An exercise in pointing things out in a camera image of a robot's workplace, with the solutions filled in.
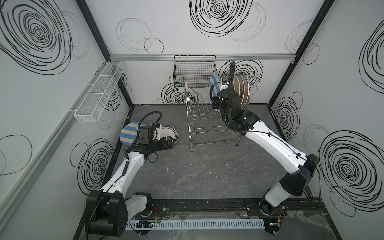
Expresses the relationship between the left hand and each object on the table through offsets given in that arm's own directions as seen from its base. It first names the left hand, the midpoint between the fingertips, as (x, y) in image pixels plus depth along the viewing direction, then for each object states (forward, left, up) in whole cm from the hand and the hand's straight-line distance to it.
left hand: (169, 140), depth 84 cm
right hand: (+13, -26, +26) cm, 39 cm away
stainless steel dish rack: (+21, -22, -11) cm, 32 cm away
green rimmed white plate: (+15, +5, -12) cm, 20 cm away
